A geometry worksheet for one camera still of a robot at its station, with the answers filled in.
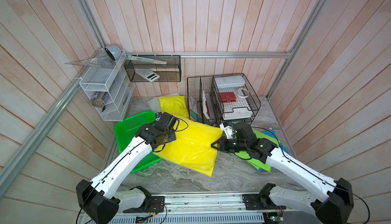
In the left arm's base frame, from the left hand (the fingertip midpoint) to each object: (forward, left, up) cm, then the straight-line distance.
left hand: (169, 137), depth 76 cm
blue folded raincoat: (+15, -68, -22) cm, 73 cm away
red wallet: (+26, -33, +3) cm, 43 cm away
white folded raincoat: (+39, +17, -17) cm, 45 cm away
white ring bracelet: (+28, -43, +2) cm, 51 cm away
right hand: (-4, -21, 0) cm, 22 cm away
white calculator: (+43, +18, +7) cm, 47 cm away
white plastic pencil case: (+40, -33, +4) cm, 52 cm away
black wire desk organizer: (+24, -28, +4) cm, 37 cm away
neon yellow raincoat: (+33, 0, -12) cm, 36 cm away
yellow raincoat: (-5, -12, 0) cm, 13 cm away
